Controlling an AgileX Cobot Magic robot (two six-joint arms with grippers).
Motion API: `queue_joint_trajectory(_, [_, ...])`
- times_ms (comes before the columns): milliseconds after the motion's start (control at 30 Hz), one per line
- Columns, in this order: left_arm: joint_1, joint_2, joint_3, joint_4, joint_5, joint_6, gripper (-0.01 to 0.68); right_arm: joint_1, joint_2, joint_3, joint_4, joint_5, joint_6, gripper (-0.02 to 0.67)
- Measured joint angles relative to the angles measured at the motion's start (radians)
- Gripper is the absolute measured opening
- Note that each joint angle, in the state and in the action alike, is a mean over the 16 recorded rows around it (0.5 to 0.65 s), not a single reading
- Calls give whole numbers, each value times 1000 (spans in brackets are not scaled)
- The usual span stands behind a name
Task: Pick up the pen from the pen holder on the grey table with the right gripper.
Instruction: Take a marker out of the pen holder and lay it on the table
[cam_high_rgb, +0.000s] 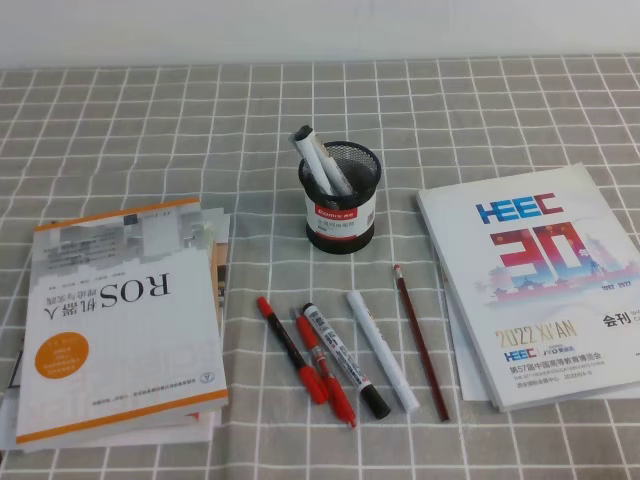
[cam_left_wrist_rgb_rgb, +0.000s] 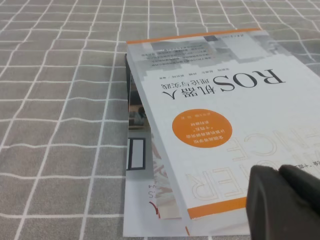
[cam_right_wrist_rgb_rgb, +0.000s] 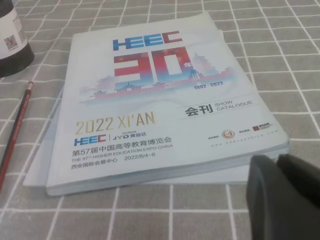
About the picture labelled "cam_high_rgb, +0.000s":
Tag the black mesh pen holder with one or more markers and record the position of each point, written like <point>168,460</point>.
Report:
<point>343,224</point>

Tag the white marker black cap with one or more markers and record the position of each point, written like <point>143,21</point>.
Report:
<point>367,391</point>

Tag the dark red pencil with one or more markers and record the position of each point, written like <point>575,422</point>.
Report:
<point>427,364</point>

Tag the red gel pen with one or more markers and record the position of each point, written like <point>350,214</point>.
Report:
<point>336,396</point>

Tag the black pen red caps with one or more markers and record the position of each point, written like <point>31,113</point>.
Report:
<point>307,374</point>

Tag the white ROS book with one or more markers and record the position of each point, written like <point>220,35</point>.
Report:
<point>121,328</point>

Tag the grey checked tablecloth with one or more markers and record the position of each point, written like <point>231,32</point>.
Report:
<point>78,142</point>

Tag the book stack under ROS book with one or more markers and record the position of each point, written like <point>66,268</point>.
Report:
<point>201,427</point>

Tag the magazine under HEEC magazine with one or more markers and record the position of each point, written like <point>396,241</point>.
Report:
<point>472,378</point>

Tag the white marker in holder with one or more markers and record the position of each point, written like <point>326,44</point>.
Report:
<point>340,185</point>

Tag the white HEEC magazine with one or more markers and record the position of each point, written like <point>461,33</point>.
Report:
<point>546,281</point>

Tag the plain white marker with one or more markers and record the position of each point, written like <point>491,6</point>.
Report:
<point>383,352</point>

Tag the grey pen in holder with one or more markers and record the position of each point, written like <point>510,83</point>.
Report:
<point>307,151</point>

